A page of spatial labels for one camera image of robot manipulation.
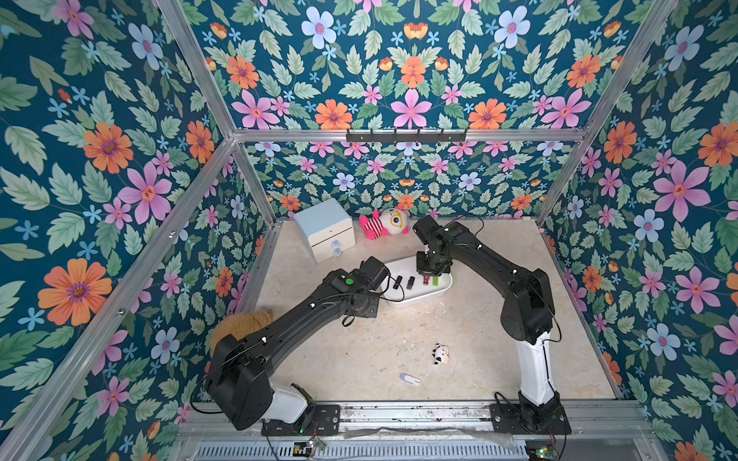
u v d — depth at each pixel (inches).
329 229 38.4
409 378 31.7
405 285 39.1
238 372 15.7
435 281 39.8
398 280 39.8
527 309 20.6
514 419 28.9
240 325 27.6
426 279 39.9
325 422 28.9
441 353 32.5
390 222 43.5
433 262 30.9
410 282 39.7
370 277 24.3
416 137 36.3
